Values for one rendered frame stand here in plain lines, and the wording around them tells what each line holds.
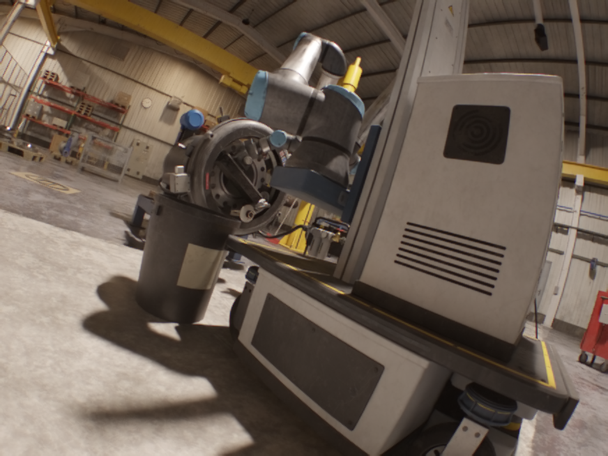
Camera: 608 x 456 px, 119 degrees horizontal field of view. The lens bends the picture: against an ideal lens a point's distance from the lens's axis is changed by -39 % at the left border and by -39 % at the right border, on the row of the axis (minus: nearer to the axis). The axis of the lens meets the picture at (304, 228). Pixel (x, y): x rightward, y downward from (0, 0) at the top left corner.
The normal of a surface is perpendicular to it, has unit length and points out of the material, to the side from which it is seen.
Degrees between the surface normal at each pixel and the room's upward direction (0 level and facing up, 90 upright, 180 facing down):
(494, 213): 90
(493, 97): 90
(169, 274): 93
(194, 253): 93
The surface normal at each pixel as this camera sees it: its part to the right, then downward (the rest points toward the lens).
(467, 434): -0.70, -0.25
